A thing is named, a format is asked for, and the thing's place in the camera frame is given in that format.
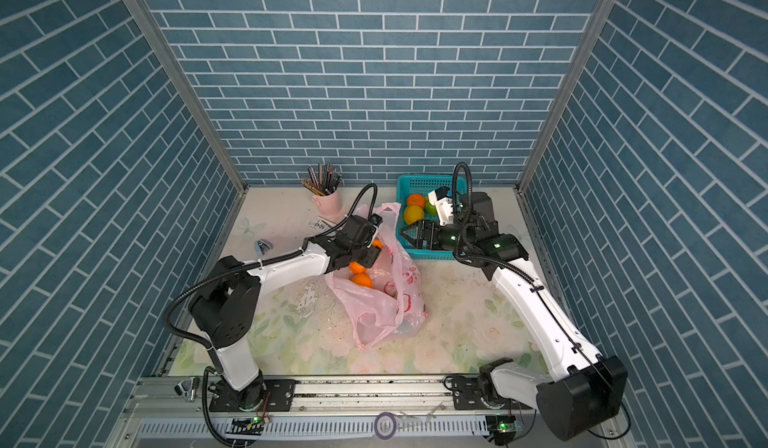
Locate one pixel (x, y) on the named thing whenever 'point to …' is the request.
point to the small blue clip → (261, 247)
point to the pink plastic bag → (396, 301)
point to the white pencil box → (321, 224)
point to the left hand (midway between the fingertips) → (372, 247)
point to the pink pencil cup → (329, 205)
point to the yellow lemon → (413, 213)
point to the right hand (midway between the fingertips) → (408, 229)
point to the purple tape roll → (376, 420)
